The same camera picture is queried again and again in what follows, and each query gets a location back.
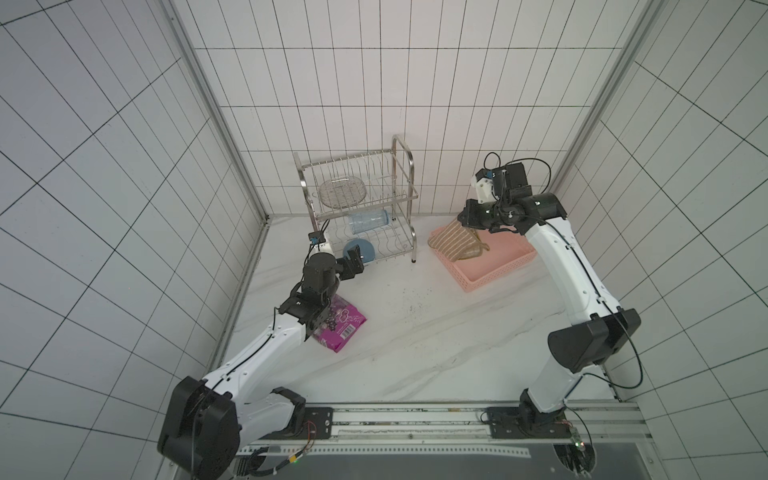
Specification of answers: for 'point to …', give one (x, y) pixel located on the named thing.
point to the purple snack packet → (343, 323)
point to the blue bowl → (367, 251)
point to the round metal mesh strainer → (342, 192)
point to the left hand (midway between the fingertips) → (343, 255)
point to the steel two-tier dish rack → (388, 175)
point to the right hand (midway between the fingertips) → (446, 215)
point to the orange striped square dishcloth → (457, 242)
